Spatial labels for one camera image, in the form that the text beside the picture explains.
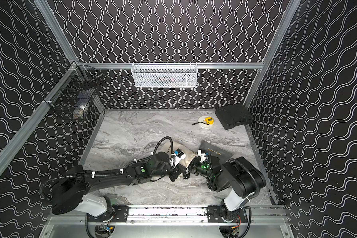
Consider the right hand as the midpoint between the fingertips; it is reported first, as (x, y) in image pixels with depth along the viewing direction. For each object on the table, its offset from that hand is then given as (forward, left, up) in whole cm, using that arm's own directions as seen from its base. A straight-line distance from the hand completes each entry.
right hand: (183, 161), depth 85 cm
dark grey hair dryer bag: (+9, -20, -2) cm, 22 cm away
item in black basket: (+19, +59, +19) cm, 65 cm away
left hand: (-7, -2, +7) cm, 10 cm away
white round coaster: (+40, -14, -7) cm, 43 cm away
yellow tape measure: (+35, -19, -4) cm, 40 cm away
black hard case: (+42, -37, -6) cm, 57 cm away
